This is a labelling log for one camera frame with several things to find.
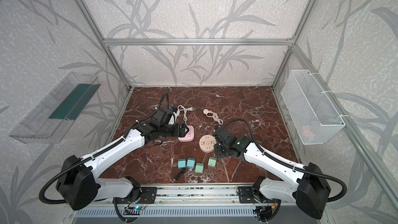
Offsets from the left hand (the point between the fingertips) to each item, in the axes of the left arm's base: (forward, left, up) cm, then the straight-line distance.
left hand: (185, 125), depth 82 cm
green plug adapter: (-18, -8, -13) cm, 23 cm away
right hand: (-8, -18, -5) cm, 20 cm away
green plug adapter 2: (-15, -15, -13) cm, 24 cm away
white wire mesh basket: (-7, -55, +21) cm, 59 cm away
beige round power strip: (-5, -12, -12) cm, 18 cm away
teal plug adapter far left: (-16, +2, -14) cm, 21 cm away
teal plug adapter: (-15, -3, -13) cm, 20 cm away
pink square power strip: (0, -2, -12) cm, 12 cm away
